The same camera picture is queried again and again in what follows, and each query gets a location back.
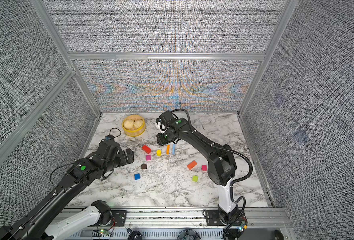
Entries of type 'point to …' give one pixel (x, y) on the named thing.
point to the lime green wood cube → (195, 178)
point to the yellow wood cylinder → (158, 152)
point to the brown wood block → (143, 166)
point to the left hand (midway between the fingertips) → (127, 155)
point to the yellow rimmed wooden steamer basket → (135, 132)
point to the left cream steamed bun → (128, 124)
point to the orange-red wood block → (192, 164)
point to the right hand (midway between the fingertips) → (161, 139)
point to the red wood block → (146, 149)
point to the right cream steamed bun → (138, 123)
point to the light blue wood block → (173, 148)
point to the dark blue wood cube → (137, 176)
